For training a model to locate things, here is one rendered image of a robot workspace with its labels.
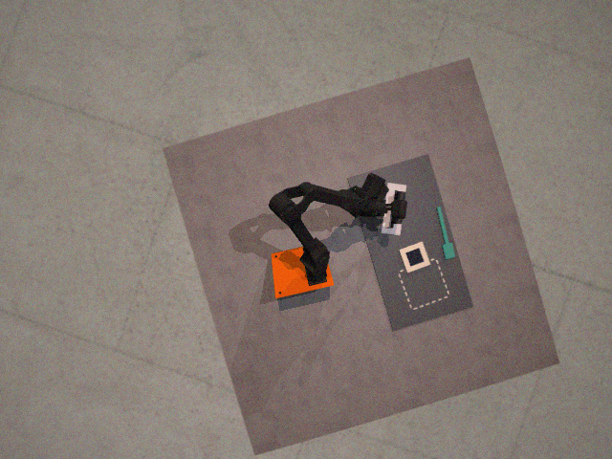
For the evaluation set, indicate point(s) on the green trowel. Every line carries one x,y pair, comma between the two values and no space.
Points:
447,247

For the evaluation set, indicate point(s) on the dark grey rectangular mat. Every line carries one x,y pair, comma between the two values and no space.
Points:
421,224

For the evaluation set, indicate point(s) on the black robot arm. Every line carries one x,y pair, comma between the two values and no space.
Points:
316,257

